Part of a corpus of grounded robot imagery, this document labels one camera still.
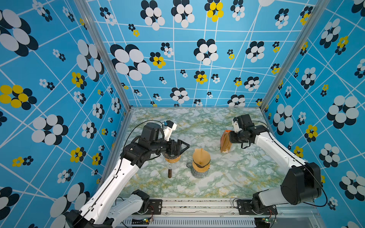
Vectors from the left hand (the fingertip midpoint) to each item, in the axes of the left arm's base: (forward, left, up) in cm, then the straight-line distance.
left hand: (183, 144), depth 67 cm
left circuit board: (-28, +20, -28) cm, 44 cm away
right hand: (+13, -30, -14) cm, 36 cm away
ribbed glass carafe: (-6, -6, -23) cm, 24 cm away
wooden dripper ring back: (-1, +6, -16) cm, 17 cm away
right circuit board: (-28, -39, -26) cm, 55 cm away
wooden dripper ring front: (-6, -9, -17) cm, 20 cm away
